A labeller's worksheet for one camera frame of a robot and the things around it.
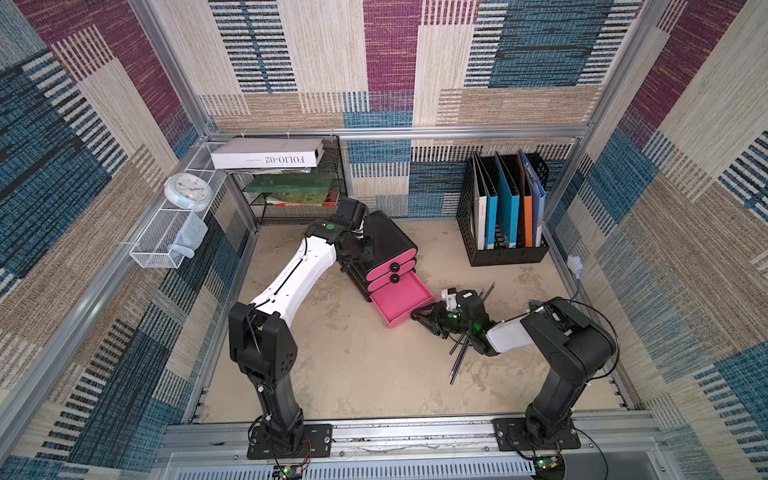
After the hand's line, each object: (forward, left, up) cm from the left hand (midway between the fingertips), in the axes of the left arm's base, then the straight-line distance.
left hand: (367, 250), depth 87 cm
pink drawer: (-3, -7, -9) cm, 12 cm away
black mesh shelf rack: (+33, +41, -16) cm, 55 cm away
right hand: (-12, -13, -15) cm, 23 cm away
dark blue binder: (+13, -49, +10) cm, 52 cm away
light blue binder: (+9, -36, +9) cm, 38 cm away
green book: (+22, +24, +7) cm, 34 cm away
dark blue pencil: (-20, -26, -20) cm, 38 cm away
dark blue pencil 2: (-26, -25, -20) cm, 41 cm away
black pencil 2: (-1, -40, -20) cm, 45 cm away
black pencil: (-3, -37, -19) cm, 42 cm away
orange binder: (+11, -49, +1) cm, 50 cm away
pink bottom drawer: (-7, -9, -16) cm, 20 cm away
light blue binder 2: (+11, -42, +6) cm, 44 cm away
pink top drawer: (-2, -8, -4) cm, 9 cm away
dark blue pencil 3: (-25, -25, -20) cm, 40 cm away
